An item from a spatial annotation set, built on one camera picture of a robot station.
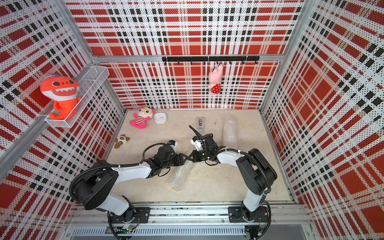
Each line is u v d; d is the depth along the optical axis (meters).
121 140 0.99
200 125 1.08
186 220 0.73
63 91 0.62
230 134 0.97
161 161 0.69
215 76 0.93
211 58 0.88
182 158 0.82
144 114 1.11
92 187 0.44
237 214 0.73
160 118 1.11
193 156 0.80
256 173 0.47
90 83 0.88
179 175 0.82
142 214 0.73
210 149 0.73
